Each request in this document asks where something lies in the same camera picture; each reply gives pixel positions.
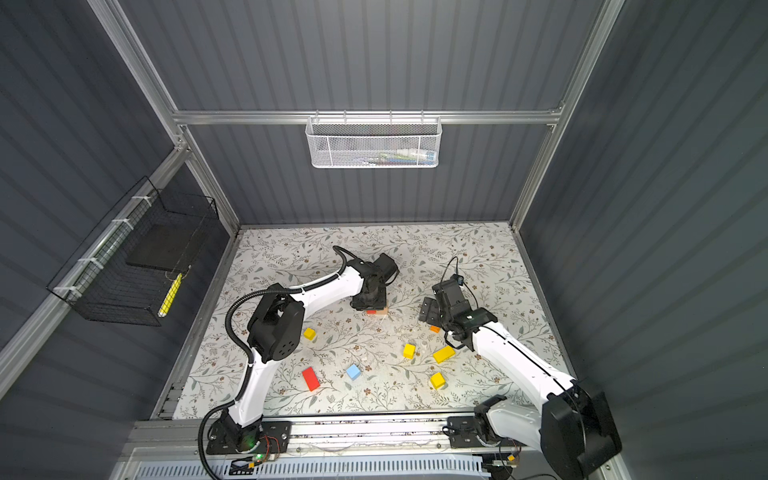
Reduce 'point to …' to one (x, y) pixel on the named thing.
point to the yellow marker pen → (168, 298)
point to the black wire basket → (129, 270)
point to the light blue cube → (353, 372)
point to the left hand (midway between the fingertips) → (377, 306)
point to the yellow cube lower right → (437, 380)
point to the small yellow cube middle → (409, 351)
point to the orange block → (435, 328)
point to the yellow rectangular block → (444, 354)
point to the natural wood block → (382, 312)
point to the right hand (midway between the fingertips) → (439, 312)
